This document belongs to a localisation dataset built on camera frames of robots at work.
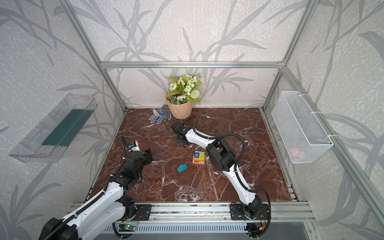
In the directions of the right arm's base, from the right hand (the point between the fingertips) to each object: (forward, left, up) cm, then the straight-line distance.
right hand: (184, 136), depth 103 cm
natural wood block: (-19, -11, -1) cm, 22 cm away
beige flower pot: (+15, +1, +10) cm, 18 cm away
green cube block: (-17, -12, +4) cm, 21 cm away
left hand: (-14, +19, +11) cm, 26 cm away
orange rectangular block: (-19, -10, +2) cm, 21 cm away
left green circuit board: (-51, +22, -1) cm, 56 cm away
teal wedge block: (-23, 0, +1) cm, 23 cm away
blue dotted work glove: (+20, +22, 0) cm, 29 cm away
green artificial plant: (+17, -2, +28) cm, 32 cm away
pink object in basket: (-23, -59, +20) cm, 66 cm away
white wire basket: (-22, -54, +34) cm, 68 cm away
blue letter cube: (-16, -9, +4) cm, 19 cm away
